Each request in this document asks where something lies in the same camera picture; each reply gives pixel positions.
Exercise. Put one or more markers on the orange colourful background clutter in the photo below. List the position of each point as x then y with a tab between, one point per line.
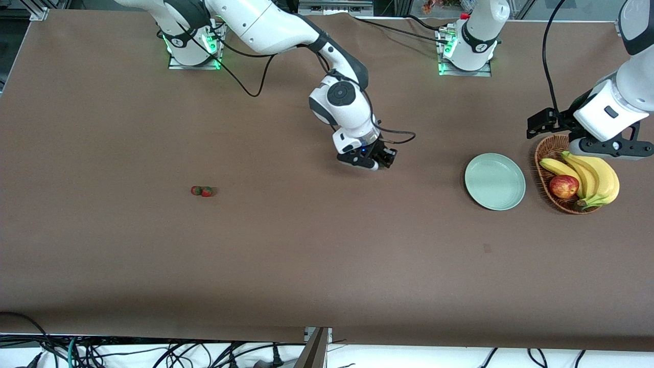
434	6

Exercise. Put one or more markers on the aluminium frame profile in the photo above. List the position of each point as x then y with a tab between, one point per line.
38	10

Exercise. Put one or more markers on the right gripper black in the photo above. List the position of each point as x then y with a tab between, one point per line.
383	151

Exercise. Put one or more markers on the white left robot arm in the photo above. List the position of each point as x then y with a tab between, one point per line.
477	36

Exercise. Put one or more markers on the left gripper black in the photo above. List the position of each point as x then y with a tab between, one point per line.
566	118

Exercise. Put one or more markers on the brown wicker basket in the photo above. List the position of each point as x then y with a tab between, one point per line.
546	153

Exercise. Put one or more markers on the yellow banana bunch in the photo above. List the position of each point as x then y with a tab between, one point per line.
603	179

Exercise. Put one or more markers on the brown camera stand post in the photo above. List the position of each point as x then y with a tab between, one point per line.
314	355

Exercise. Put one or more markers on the red yellow apple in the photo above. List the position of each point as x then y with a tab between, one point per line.
563	187

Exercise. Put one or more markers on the brown table cover sheet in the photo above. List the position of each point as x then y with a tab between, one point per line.
306	255

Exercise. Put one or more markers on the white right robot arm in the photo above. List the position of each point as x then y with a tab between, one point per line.
265	25

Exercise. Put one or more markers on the mint green round plate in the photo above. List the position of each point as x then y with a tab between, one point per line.
494	181

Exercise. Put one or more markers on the grey network switch box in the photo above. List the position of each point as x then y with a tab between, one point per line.
332	7

